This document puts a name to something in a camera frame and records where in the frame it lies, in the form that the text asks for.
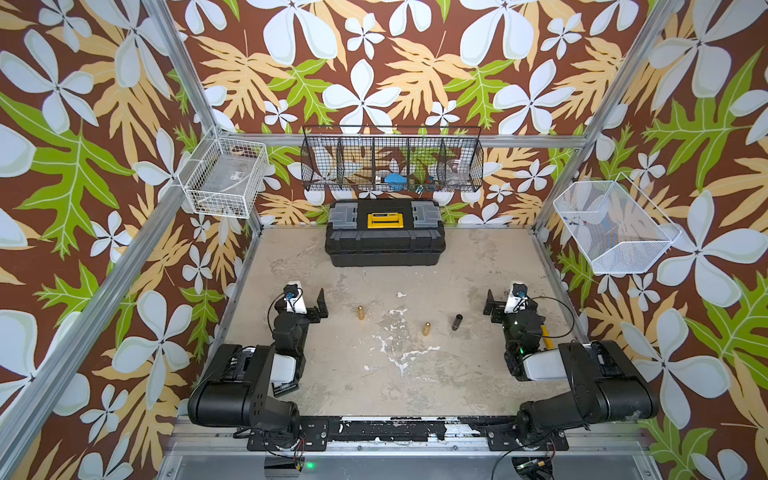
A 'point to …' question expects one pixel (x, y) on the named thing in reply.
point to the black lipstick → (457, 321)
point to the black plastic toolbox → (385, 232)
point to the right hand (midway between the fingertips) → (505, 291)
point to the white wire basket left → (224, 179)
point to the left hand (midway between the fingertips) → (307, 287)
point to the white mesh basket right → (620, 228)
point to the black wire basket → (356, 158)
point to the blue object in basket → (396, 180)
